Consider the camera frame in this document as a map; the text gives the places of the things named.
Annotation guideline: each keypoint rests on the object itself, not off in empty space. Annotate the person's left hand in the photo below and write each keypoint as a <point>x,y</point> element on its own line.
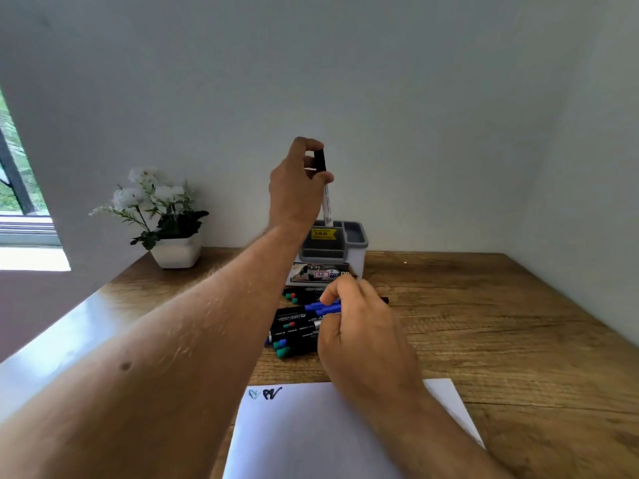
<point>292,194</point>

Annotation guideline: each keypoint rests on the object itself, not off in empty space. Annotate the person's right hand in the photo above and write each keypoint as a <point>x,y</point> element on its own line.
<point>369,349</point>

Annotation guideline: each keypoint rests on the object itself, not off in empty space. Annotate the white barrel black cap marker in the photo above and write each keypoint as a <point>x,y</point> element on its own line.
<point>328,209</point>

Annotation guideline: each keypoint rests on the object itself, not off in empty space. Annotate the pile of assorted markers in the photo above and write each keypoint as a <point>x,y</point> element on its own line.
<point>299,339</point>

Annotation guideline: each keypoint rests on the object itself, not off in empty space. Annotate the white paper sheet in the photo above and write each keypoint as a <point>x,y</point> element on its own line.
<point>299,434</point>

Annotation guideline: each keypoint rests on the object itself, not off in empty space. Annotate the person's left forearm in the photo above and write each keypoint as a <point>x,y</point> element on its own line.
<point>150,374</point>

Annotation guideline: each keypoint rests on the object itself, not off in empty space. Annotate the grey white desk organizer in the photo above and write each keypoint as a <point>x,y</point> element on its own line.
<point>354,234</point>

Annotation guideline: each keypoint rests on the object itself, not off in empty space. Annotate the white square flower pot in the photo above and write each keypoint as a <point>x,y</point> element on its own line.
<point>174,254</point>

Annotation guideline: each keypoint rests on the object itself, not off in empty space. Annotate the artificial white flower plant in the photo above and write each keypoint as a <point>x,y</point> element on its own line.
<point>160,204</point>

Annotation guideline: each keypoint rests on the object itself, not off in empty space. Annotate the window with dark bars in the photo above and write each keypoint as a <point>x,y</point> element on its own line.
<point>25,229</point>

